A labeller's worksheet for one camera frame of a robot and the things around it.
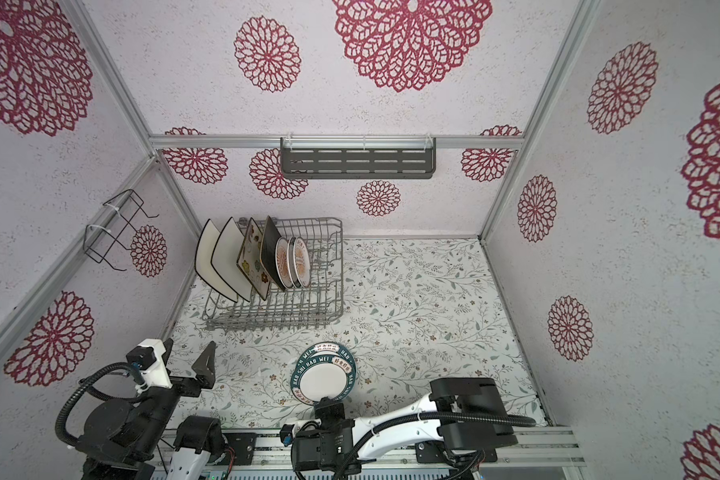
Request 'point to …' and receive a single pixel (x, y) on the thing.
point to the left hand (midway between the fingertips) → (194, 347)
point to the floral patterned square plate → (249, 261)
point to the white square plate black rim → (203, 261)
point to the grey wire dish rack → (313, 306)
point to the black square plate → (268, 252)
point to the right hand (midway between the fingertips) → (323, 398)
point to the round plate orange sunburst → (299, 262)
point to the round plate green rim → (322, 376)
